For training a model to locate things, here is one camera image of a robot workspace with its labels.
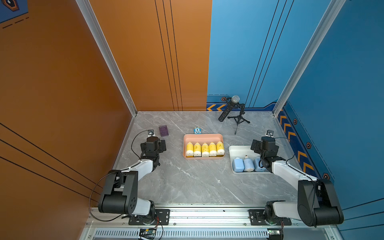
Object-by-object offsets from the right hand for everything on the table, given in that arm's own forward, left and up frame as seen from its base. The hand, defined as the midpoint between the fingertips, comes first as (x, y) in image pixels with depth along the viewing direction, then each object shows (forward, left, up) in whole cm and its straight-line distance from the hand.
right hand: (262, 142), depth 91 cm
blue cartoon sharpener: (+15, +40, -6) cm, 43 cm away
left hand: (+2, +67, 0) cm, 67 cm away
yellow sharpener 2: (-5, +40, -1) cm, 40 cm away
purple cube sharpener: (+14, +64, -5) cm, 66 cm away
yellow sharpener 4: (-4, +31, -1) cm, 31 cm away
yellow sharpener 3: (-5, +35, -1) cm, 36 cm away
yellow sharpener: (-6, +45, -1) cm, 45 cm away
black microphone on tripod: (+20, +17, +16) cm, 31 cm away
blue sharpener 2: (-16, +7, -1) cm, 17 cm away
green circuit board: (-45, +63, -12) cm, 78 cm away
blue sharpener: (-14, +17, -2) cm, 22 cm away
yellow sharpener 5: (-3, +26, -1) cm, 26 cm away
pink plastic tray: (+10, +37, -9) cm, 40 cm away
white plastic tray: (-2, +12, -9) cm, 15 cm away
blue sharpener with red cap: (-14, +11, -1) cm, 18 cm away
